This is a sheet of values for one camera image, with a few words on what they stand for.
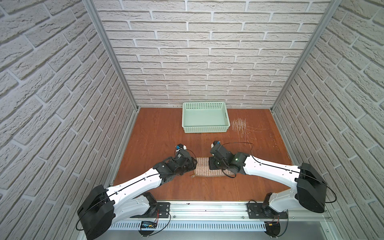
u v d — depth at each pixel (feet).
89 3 2.25
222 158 2.00
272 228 2.29
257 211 2.42
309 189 1.35
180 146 2.45
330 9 2.29
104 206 1.32
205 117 3.74
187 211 2.48
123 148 3.28
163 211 2.39
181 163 2.05
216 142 2.48
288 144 3.41
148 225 2.34
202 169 2.87
